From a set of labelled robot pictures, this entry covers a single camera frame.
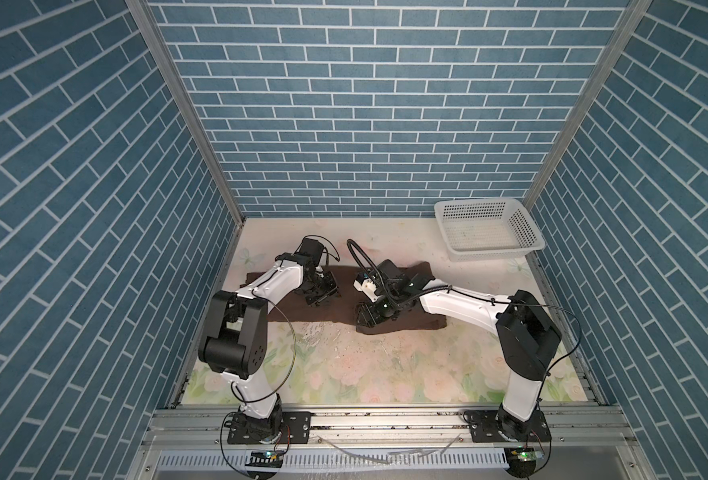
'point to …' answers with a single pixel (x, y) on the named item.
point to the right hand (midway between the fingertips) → (359, 315)
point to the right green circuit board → (521, 459)
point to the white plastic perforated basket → (486, 229)
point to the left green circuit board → (266, 459)
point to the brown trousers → (344, 306)
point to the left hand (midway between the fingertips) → (340, 294)
